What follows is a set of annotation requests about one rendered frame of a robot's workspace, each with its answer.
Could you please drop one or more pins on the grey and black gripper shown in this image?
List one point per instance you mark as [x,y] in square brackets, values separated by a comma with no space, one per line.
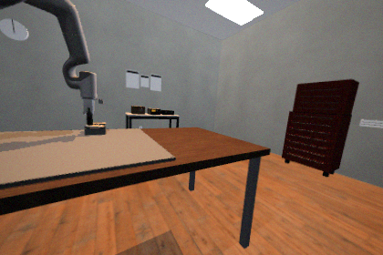
[88,106]

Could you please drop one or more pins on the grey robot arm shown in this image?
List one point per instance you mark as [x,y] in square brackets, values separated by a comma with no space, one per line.
[67,16]

